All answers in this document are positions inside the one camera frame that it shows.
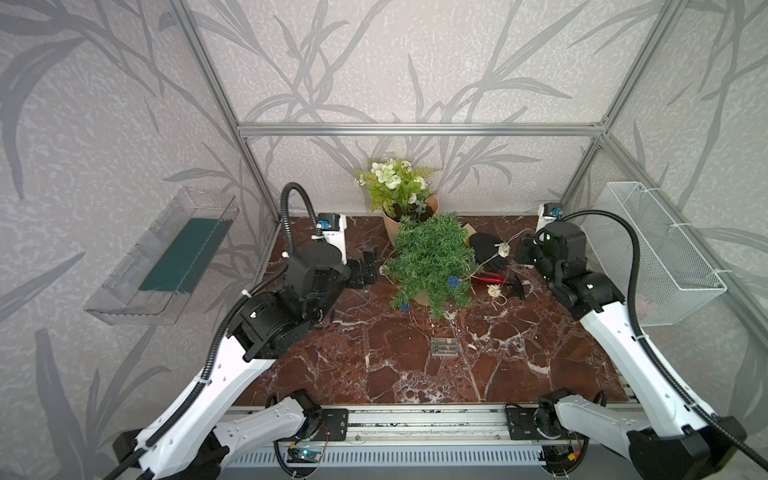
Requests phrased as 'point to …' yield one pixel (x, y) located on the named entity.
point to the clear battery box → (444, 346)
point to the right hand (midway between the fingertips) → (526, 233)
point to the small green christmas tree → (433, 265)
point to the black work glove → (484, 248)
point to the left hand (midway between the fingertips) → (363, 250)
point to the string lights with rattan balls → (494, 291)
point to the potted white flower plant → (400, 191)
